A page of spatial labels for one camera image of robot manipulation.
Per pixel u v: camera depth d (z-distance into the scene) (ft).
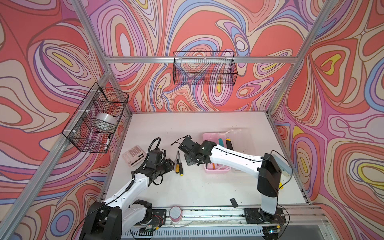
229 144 3.02
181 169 2.90
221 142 3.06
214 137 3.18
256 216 2.41
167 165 2.52
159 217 2.37
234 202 2.57
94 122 2.27
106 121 2.29
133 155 3.06
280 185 1.69
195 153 1.94
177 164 2.97
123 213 1.41
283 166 2.83
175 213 2.34
